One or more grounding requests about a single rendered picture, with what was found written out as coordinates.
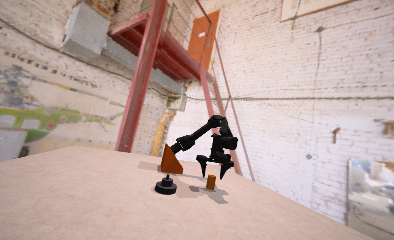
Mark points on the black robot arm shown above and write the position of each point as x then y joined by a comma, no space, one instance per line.
225,140

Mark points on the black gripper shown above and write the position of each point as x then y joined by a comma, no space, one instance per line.
203,159

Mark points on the orange knob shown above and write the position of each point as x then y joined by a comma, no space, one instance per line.
210,182

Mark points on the dark grey round pedestal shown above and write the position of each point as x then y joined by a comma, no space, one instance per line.
166,186

